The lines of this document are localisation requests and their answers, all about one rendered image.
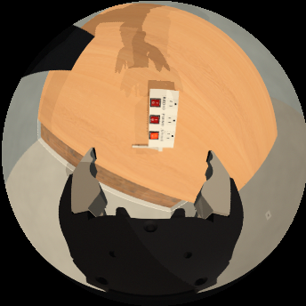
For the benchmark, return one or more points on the white power strip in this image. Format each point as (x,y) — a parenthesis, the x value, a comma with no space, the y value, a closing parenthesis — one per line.
(163,108)

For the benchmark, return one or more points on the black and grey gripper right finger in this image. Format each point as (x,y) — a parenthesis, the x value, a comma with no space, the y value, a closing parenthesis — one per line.
(218,201)

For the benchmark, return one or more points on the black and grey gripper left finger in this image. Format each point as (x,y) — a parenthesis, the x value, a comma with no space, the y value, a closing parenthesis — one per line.
(81,200)

